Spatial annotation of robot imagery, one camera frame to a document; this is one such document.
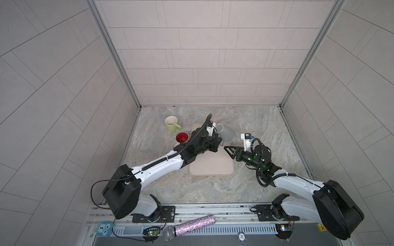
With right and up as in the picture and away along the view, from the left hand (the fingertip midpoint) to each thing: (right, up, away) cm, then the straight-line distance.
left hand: (224, 139), depth 78 cm
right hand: (+1, -5, +1) cm, 6 cm away
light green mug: (-32, +9, +21) cm, 39 cm away
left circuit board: (-32, -38, -14) cm, 51 cm away
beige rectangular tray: (-5, -15, +9) cm, 18 cm away
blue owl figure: (-53, -37, -12) cm, 66 cm away
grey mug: (0, +4, -2) cm, 5 cm away
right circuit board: (+26, -40, -10) cm, 49 cm away
